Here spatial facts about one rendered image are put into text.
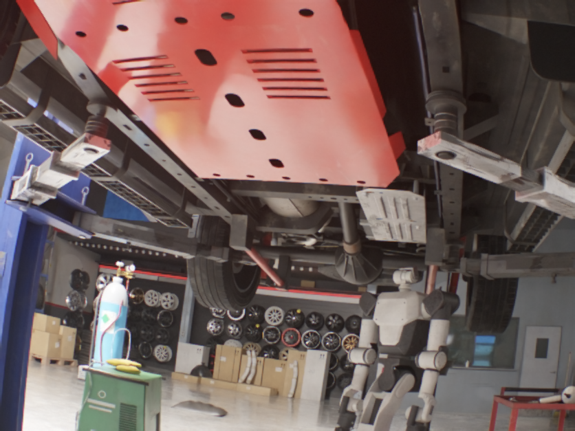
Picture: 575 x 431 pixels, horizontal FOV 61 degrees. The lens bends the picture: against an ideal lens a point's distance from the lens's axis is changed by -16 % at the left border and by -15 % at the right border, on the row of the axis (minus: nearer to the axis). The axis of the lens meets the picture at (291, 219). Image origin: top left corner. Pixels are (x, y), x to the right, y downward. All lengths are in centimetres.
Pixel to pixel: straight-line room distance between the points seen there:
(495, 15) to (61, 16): 94
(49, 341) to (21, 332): 714
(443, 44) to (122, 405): 245
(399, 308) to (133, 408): 148
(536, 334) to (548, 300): 80
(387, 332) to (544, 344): 994
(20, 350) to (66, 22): 202
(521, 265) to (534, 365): 990
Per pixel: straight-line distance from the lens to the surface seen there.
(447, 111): 129
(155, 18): 118
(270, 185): 251
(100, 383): 305
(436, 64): 124
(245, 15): 111
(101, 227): 290
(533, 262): 251
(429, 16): 114
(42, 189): 222
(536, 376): 1240
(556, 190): 148
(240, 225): 268
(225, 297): 335
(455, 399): 1212
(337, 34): 113
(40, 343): 1014
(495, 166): 133
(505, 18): 119
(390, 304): 263
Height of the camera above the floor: 102
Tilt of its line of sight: 14 degrees up
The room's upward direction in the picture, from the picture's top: 8 degrees clockwise
